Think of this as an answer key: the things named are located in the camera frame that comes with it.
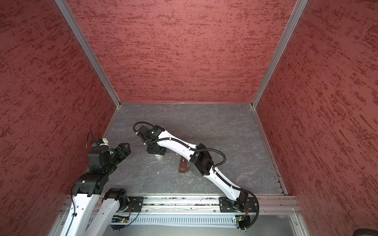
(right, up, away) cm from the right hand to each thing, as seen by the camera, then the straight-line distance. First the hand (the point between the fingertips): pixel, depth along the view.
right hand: (155, 155), depth 85 cm
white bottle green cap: (+2, -1, +1) cm, 2 cm away
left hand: (-13, +5, -10) cm, 17 cm away
